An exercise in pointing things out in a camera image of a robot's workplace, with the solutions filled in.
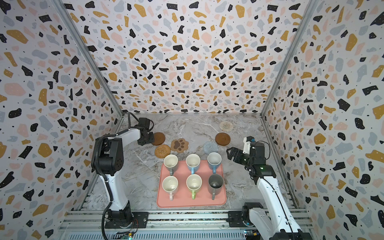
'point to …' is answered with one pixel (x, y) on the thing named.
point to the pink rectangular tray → (183, 188)
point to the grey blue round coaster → (210, 147)
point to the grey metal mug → (215, 182)
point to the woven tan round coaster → (162, 150)
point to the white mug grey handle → (170, 161)
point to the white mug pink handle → (170, 184)
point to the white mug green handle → (194, 183)
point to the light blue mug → (214, 159)
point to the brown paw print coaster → (179, 145)
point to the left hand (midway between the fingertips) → (149, 137)
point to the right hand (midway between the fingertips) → (232, 149)
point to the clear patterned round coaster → (226, 126)
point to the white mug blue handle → (193, 161)
